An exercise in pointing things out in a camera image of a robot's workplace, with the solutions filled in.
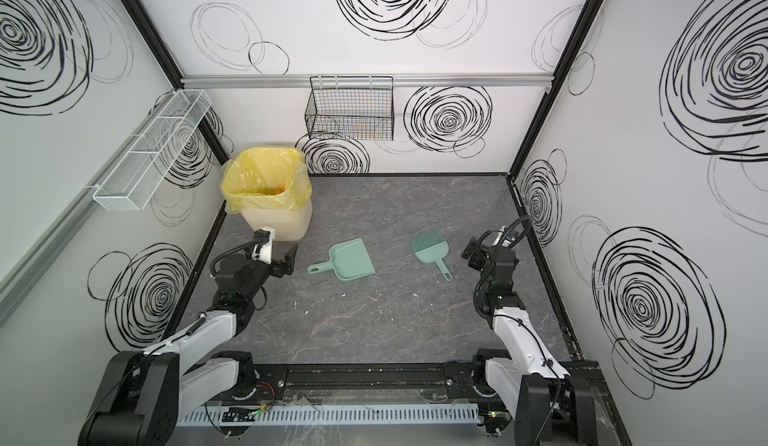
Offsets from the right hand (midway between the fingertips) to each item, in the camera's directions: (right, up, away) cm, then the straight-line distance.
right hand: (482, 243), depth 85 cm
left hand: (-58, +1, 0) cm, 58 cm away
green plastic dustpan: (-40, -7, +10) cm, 42 cm away
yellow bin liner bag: (-69, +20, +15) cm, 73 cm away
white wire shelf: (-90, +17, -13) cm, 92 cm away
